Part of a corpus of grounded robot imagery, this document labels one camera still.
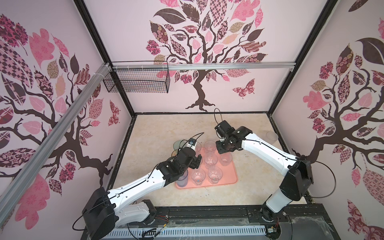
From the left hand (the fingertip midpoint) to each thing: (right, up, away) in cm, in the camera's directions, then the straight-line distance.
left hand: (193, 154), depth 80 cm
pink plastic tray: (+21, -15, +8) cm, 27 cm away
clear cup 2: (+11, +2, +18) cm, 21 cm away
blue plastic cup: (-5, -11, -7) cm, 15 cm away
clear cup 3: (+3, -14, +7) cm, 16 cm away
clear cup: (+3, +2, +15) cm, 16 cm away
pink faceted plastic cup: (+20, -5, +13) cm, 25 cm away
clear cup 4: (+13, -13, +6) cm, 19 cm away
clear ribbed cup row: (+10, -5, +8) cm, 14 cm away
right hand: (+16, +4, +4) cm, 17 cm away
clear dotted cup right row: (+54, +9, +21) cm, 59 cm away
